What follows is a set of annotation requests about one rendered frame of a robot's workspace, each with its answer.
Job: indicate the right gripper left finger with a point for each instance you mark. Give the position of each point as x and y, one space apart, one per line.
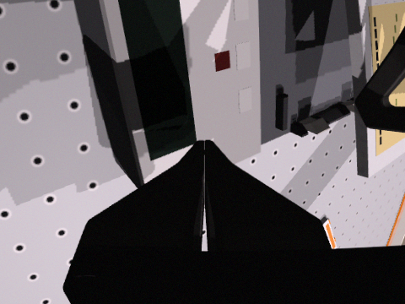
160 213

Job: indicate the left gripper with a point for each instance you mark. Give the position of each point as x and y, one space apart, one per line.
373 101

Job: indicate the grey perforated base plate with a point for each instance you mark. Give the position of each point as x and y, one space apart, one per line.
57 168

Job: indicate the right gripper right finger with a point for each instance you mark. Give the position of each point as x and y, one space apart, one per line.
249 215

